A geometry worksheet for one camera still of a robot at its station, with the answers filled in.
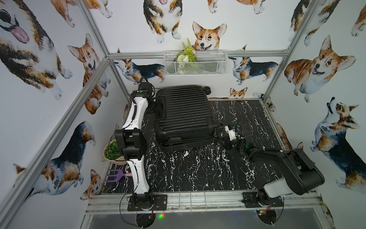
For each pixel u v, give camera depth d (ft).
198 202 2.48
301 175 1.46
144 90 2.18
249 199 2.41
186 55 2.72
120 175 2.75
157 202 2.42
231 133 2.70
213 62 3.03
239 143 2.40
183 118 2.75
